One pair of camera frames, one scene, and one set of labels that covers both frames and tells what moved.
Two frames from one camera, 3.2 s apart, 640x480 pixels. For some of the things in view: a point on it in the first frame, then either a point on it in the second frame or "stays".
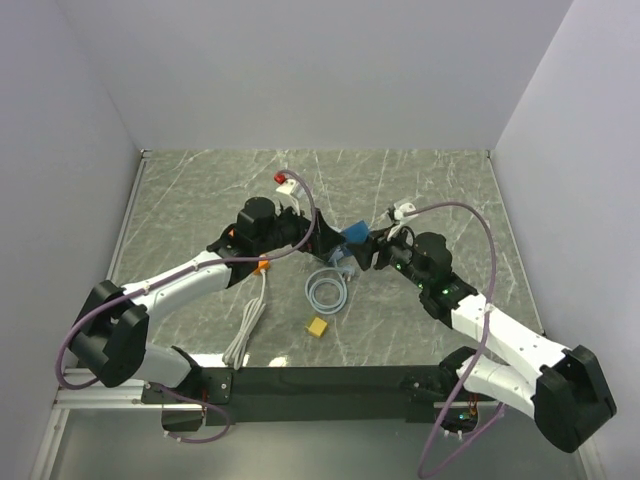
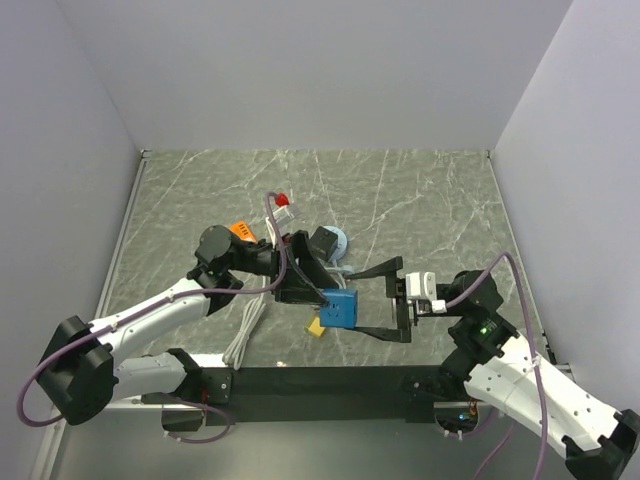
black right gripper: [363, 252] -> [395, 288]
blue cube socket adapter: [356, 233] -> [341, 310]
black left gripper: [316, 235] -> [290, 285]
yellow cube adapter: [317, 327] stays
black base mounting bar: [241, 396] stays
